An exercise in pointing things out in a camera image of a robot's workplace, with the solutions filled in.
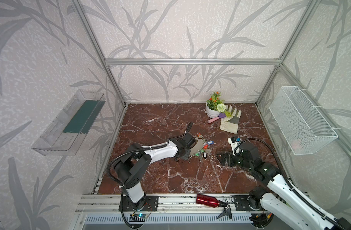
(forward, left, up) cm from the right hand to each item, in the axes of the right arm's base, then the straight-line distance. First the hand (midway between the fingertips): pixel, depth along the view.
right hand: (222, 149), depth 80 cm
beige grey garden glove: (+29, -14, -14) cm, 34 cm away
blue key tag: (+12, +3, -13) cm, 18 cm away
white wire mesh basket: (+1, -33, +20) cm, 39 cm away
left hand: (+5, +21, -10) cm, 24 cm away
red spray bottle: (-24, +9, -10) cm, 27 cm away
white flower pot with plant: (+34, 0, 0) cm, 34 cm away
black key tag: (+2, +8, -13) cm, 16 cm away
